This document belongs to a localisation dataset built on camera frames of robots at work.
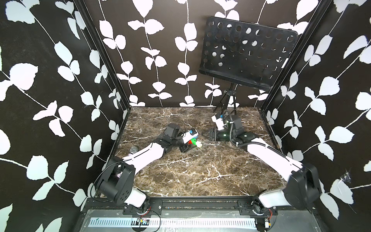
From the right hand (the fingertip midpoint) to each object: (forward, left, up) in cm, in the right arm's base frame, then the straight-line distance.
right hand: (203, 132), depth 78 cm
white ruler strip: (-39, +12, -22) cm, 47 cm away
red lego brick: (-1, +8, -8) cm, 11 cm away
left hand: (+1, +6, -8) cm, 10 cm away
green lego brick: (-1, +5, -7) cm, 9 cm away
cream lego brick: (-3, +3, -8) cm, 9 cm away
